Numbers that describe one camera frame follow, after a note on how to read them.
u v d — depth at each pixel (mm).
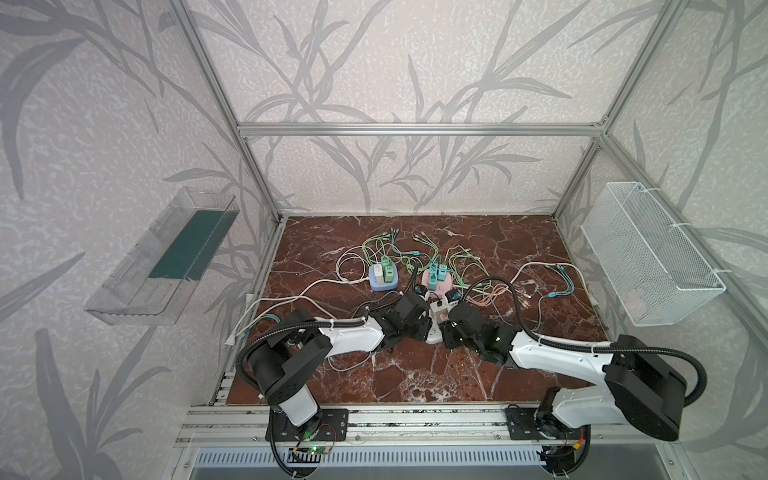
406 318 682
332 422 729
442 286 956
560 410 609
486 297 961
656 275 622
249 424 752
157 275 643
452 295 768
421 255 1083
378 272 935
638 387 421
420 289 803
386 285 963
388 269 958
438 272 958
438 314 852
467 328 659
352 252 989
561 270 1044
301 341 501
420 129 942
